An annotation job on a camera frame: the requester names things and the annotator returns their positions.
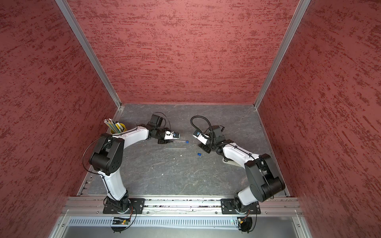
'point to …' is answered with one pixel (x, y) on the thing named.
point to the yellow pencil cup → (119, 129)
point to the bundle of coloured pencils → (110, 123)
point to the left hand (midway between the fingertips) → (170, 137)
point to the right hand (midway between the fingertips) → (202, 142)
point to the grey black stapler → (230, 162)
